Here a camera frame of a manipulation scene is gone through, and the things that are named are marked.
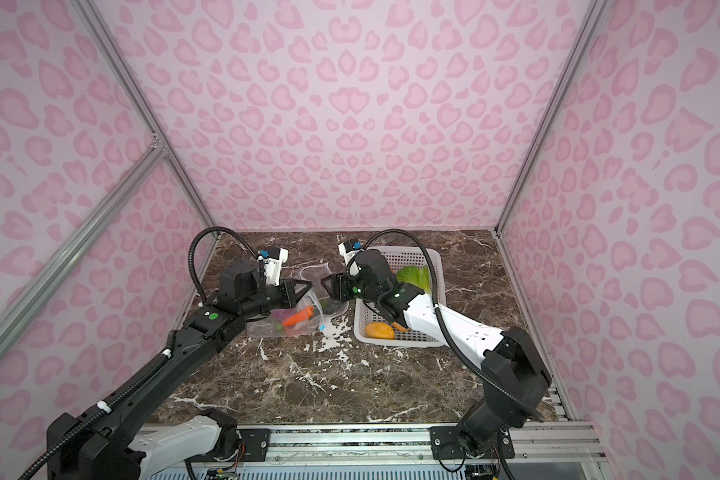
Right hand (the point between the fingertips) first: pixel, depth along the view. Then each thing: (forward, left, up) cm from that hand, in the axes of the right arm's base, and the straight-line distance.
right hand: (330, 278), depth 77 cm
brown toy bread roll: (-4, -18, -19) cm, 27 cm away
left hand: (-2, +4, +3) cm, 5 cm away
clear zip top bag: (-6, +4, -3) cm, 8 cm away
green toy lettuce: (+10, -25, -13) cm, 30 cm away
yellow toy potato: (-6, -13, -17) cm, 22 cm away
